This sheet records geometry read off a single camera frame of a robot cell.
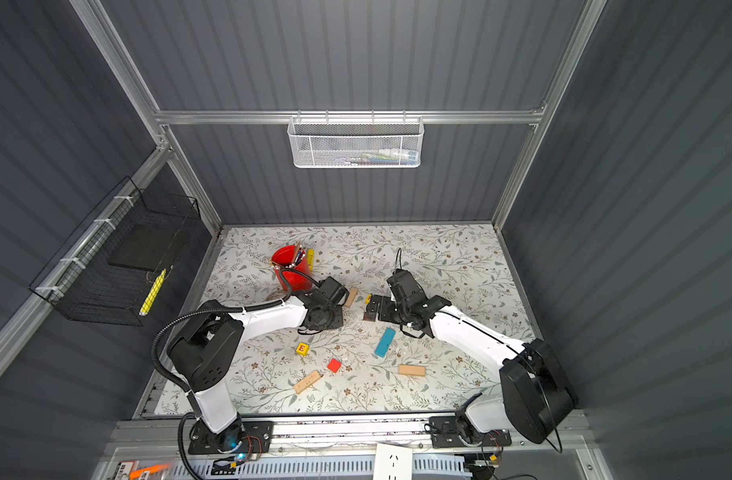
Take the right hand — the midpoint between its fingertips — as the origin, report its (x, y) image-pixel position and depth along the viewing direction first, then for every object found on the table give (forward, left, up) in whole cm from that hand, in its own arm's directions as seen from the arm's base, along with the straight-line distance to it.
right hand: (382, 311), depth 86 cm
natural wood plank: (-17, +21, -8) cm, 28 cm away
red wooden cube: (-12, +14, -9) cm, 21 cm away
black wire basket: (0, +67, +21) cm, 70 cm away
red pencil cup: (+19, +29, +3) cm, 35 cm away
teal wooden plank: (-5, -1, -9) cm, 11 cm away
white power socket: (-36, -2, -6) cm, 36 cm away
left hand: (+2, +14, -9) cm, 16 cm away
